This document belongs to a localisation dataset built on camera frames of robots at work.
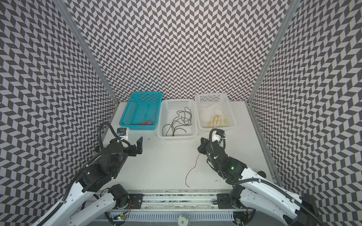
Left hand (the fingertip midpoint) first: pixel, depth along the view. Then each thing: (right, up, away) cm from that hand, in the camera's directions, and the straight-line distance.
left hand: (134, 137), depth 70 cm
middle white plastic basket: (+11, +12, +41) cm, 44 cm away
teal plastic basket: (-10, +13, +42) cm, 45 cm away
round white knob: (+25, -33, -11) cm, 43 cm away
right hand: (+34, -1, +4) cm, 34 cm away
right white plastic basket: (+53, +22, +42) cm, 71 cm away
